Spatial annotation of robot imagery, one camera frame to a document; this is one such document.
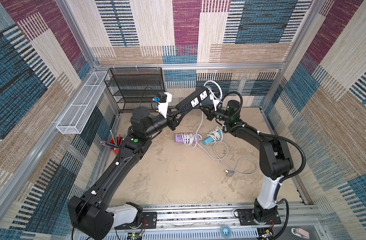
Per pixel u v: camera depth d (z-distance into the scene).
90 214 0.37
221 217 0.76
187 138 0.97
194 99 0.62
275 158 0.51
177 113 0.58
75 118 0.71
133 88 1.08
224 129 0.74
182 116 0.62
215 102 0.77
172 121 0.56
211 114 0.78
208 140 0.97
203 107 0.85
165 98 0.54
